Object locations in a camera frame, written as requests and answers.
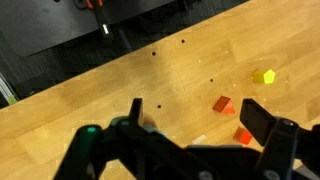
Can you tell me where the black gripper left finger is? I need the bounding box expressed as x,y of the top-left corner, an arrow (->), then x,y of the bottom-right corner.
53,97 -> 218,180

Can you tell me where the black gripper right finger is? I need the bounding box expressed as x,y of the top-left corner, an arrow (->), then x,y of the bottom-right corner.
239,97 -> 320,180

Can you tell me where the yellow pentagonal wooden block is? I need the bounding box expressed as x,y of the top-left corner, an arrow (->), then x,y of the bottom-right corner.
251,68 -> 277,85

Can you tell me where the orange cube block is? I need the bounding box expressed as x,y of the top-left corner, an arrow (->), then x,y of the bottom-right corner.
232,126 -> 253,146

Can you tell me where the orange triangular prism block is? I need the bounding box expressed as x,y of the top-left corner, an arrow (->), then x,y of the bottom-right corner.
212,95 -> 236,115

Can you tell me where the white tape strip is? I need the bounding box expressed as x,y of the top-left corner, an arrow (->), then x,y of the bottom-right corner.
192,134 -> 208,145

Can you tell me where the black and orange power tool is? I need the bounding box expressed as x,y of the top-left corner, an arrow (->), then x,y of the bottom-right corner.
73,0 -> 115,42

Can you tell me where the grey flat panel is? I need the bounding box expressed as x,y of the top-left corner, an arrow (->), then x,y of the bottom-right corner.
0,0 -> 176,58

